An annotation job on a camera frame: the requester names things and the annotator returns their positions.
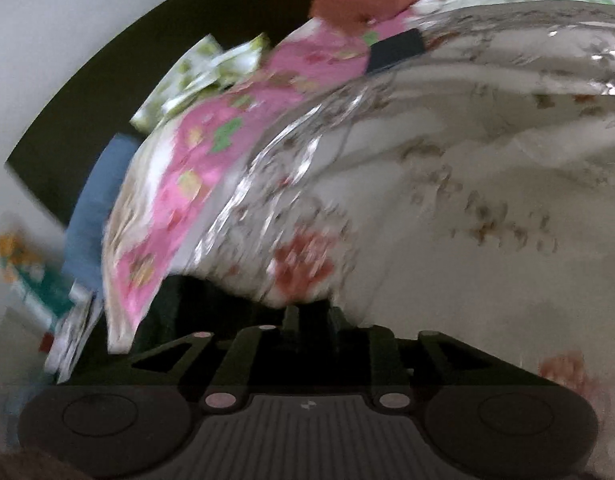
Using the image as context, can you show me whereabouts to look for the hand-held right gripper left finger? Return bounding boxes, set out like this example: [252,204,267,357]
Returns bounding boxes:
[62,305,303,413]

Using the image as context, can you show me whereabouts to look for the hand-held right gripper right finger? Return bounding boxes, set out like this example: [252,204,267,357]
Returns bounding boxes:
[327,305,561,412]

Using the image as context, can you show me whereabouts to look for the black pants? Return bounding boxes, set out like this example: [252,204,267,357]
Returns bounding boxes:
[80,275,338,391]

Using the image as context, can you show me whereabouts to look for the pink printed blanket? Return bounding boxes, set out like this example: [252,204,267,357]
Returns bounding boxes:
[102,15,423,356]

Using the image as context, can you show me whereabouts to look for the silver floral quilt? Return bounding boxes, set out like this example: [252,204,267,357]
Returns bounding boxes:
[187,0,615,411]

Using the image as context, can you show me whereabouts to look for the white printed cloth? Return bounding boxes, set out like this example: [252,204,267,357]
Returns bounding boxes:
[42,285,106,386]

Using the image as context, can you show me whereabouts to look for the teal orange printed item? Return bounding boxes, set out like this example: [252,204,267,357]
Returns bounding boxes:
[0,230,74,331]

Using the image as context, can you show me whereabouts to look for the green patterned pillow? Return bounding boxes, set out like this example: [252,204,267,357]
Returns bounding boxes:
[207,32,273,92]
[130,35,223,133]

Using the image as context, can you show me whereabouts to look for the black rectangular object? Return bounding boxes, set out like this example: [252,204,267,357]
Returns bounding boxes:
[367,28,425,75]

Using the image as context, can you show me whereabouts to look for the dark headboard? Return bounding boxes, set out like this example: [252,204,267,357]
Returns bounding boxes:
[4,0,348,226]

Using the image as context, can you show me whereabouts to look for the rust orange cloth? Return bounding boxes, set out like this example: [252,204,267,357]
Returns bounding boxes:
[310,0,438,36]

